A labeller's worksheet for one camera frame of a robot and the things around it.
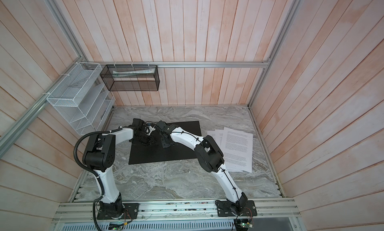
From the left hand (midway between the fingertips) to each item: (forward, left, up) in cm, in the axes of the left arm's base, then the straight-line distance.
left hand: (157, 144), depth 98 cm
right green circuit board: (-43, -47, -1) cm, 64 cm away
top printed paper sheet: (-3, -53, 0) cm, 53 cm away
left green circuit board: (-44, +15, -3) cm, 47 cm away
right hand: (0, -7, +1) cm, 7 cm away
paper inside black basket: (+30, +24, +34) cm, 51 cm away
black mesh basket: (+41, +21, +24) cm, 52 cm away
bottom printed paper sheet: (+9, -38, -1) cm, 39 cm away
